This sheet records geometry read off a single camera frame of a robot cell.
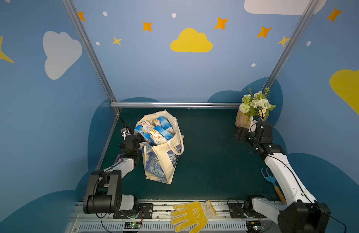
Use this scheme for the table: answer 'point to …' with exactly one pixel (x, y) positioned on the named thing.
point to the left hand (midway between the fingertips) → (136, 135)
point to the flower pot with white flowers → (253, 107)
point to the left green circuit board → (132, 225)
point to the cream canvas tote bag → (164, 146)
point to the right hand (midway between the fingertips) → (245, 129)
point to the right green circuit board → (253, 226)
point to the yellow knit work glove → (196, 212)
